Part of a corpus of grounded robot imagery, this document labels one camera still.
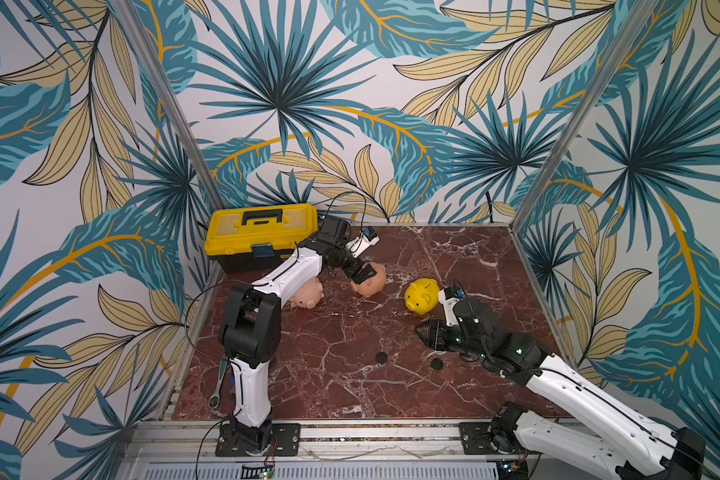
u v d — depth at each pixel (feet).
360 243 2.62
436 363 2.82
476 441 2.40
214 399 2.56
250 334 1.66
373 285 3.05
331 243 2.39
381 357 2.87
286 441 2.42
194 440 2.45
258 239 3.04
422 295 2.93
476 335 1.82
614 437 1.41
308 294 3.03
